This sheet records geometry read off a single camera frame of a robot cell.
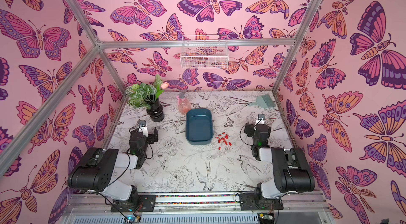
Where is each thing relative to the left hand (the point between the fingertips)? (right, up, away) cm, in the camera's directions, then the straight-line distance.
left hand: (148, 126), depth 94 cm
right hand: (+63, +3, -1) cm, 63 cm away
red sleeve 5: (+42, -12, -2) cm, 44 cm away
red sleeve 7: (+47, -6, +3) cm, 47 cm away
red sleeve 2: (+45, -4, +4) cm, 45 cm away
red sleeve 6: (+41, -7, +2) cm, 41 cm away
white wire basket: (+33, +45, +2) cm, 56 cm away
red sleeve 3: (+46, -10, +1) cm, 47 cm away
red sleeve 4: (+49, -10, -1) cm, 50 cm away
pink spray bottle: (+18, +13, +16) cm, 28 cm away
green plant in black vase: (+1, +18, -8) cm, 20 cm away
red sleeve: (+44, -7, +1) cm, 45 cm away
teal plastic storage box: (+30, 0, +3) cm, 30 cm away
